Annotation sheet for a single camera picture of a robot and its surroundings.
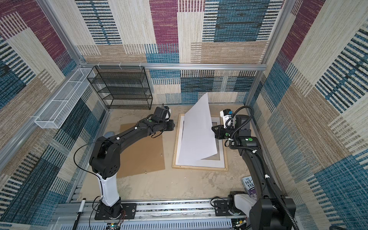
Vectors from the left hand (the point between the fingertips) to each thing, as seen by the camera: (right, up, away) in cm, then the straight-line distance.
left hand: (174, 122), depth 93 cm
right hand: (+21, -3, -15) cm, 26 cm away
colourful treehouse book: (+42, -35, -14) cm, 56 cm away
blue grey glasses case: (-47, -8, +9) cm, 48 cm away
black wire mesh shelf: (-40, +26, +16) cm, 51 cm away
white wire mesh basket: (-57, +6, -20) cm, 61 cm away
